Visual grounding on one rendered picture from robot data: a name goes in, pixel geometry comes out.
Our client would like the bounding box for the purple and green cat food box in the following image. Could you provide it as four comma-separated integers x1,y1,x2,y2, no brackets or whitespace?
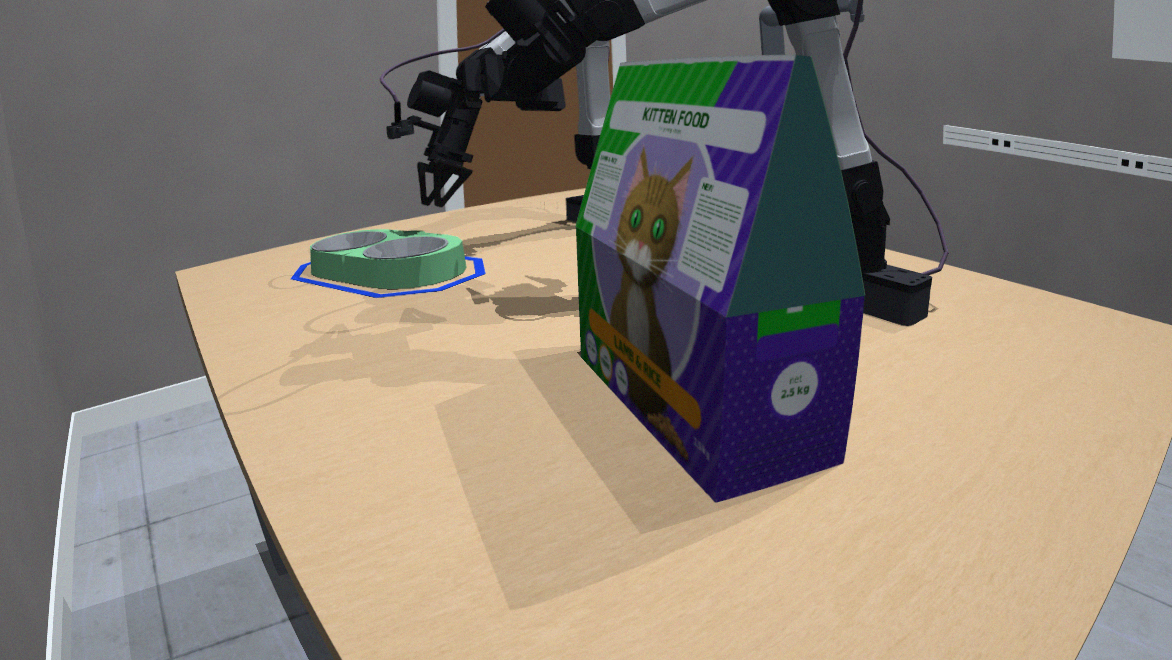
575,55,865,503

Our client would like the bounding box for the blue tape outline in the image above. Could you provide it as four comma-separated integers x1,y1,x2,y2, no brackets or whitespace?
291,256,485,298

